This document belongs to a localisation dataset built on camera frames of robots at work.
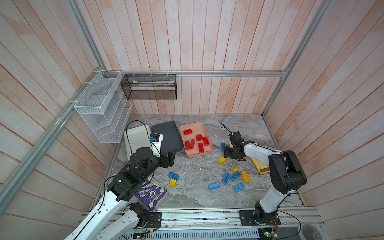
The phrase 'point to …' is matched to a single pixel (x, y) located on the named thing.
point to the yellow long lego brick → (245, 176)
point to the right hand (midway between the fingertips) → (228, 153)
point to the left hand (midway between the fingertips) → (169, 151)
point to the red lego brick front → (201, 147)
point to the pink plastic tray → (196, 140)
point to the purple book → (151, 194)
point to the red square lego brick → (199, 137)
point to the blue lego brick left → (173, 175)
